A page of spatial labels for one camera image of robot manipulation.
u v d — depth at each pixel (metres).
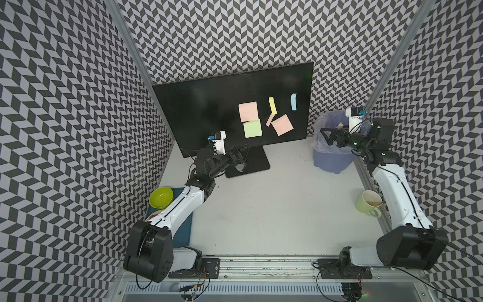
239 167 1.04
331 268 0.74
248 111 0.76
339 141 0.65
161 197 0.92
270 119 0.79
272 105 0.75
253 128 0.81
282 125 0.81
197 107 1.13
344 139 0.65
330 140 0.67
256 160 1.08
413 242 0.40
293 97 0.75
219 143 0.69
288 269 0.77
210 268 0.74
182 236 0.81
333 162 1.15
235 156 0.68
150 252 0.41
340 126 0.74
